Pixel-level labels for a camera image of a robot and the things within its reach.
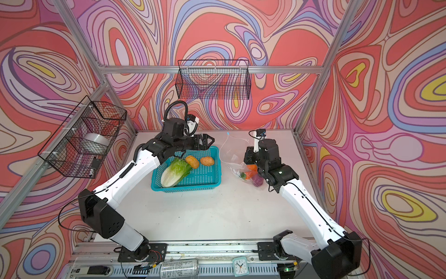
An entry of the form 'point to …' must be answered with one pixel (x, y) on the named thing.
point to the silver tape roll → (95, 143)
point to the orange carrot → (248, 175)
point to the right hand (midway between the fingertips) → (248, 151)
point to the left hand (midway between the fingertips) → (207, 137)
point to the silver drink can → (179, 269)
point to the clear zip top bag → (232, 150)
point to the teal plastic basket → (201, 178)
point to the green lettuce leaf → (172, 174)
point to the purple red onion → (257, 180)
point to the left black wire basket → (81, 145)
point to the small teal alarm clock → (240, 266)
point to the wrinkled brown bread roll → (192, 161)
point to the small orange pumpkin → (252, 167)
